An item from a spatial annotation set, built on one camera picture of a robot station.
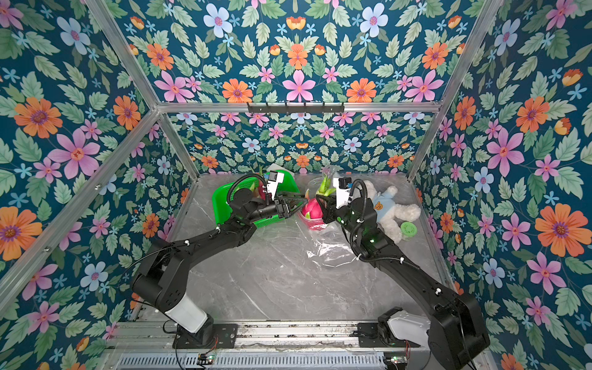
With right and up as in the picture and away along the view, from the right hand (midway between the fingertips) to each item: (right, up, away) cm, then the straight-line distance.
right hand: (324, 191), depth 74 cm
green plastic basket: (-45, -1, +28) cm, 53 cm away
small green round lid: (+36, -15, +20) cm, 44 cm away
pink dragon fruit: (-4, -6, -2) cm, 7 cm away
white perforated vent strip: (-22, -53, -4) cm, 58 cm away
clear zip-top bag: (+4, +10, +34) cm, 35 cm away
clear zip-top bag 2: (+1, -17, +1) cm, 17 cm away
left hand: (-6, -3, -2) cm, 7 cm away
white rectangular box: (-23, +13, +42) cm, 49 cm away
